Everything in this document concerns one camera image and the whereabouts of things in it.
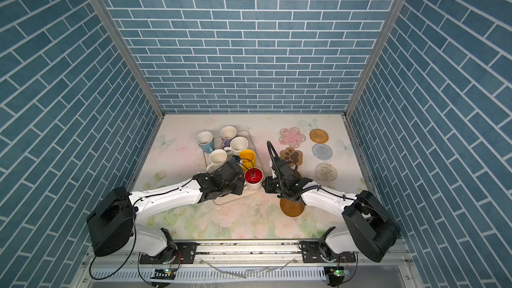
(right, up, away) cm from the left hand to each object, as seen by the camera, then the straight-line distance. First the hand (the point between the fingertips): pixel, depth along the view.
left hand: (248, 185), depth 84 cm
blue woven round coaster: (+38, +13, +20) cm, 44 cm away
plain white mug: (-16, +11, +9) cm, 21 cm away
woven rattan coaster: (+38, +21, +27) cm, 51 cm away
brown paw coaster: (+21, +11, +17) cm, 29 cm away
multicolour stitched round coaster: (+37, +3, +12) cm, 39 cm away
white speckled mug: (-7, +17, +17) cm, 24 cm away
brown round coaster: (+19, -10, 0) cm, 21 cm away
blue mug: (-22, +18, +14) cm, 32 cm away
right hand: (+7, 0, +2) cm, 7 cm away
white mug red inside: (+2, +2, +7) cm, 7 cm away
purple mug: (-13, +22, +21) cm, 33 cm away
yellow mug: (-2, +10, +15) cm, 18 cm away
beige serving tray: (0, +16, +22) cm, 27 cm away
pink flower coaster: (+23, +20, +27) cm, 41 cm away
